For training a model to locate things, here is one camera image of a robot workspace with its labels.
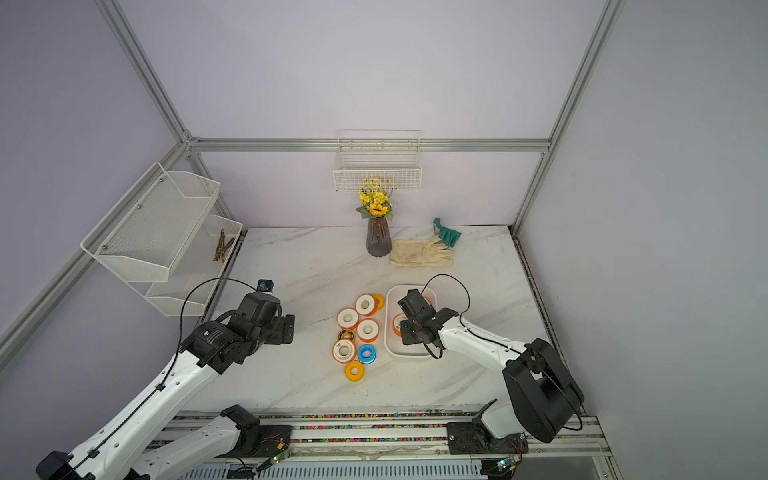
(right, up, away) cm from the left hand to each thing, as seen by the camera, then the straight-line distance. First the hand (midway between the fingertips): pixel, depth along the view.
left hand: (269, 326), depth 76 cm
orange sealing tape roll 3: (+17, -2, +19) cm, 26 cm away
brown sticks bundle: (-24, +21, +20) cm, 38 cm away
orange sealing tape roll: (+24, -5, +17) cm, 30 cm away
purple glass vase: (+27, +25, +29) cm, 47 cm away
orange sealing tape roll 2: (+18, -10, +11) cm, 23 cm away
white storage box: (+32, -9, +18) cm, 38 cm away
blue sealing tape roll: (+24, -11, +12) cm, 29 cm away
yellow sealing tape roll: (+28, +3, +22) cm, 36 cm away
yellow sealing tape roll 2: (+21, -16, +10) cm, 28 cm away
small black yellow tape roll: (+17, -7, +15) cm, 24 cm away
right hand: (+38, -6, +13) cm, 41 cm away
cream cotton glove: (+46, +20, +35) cm, 62 cm away
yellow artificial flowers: (+26, +38, +17) cm, 49 cm away
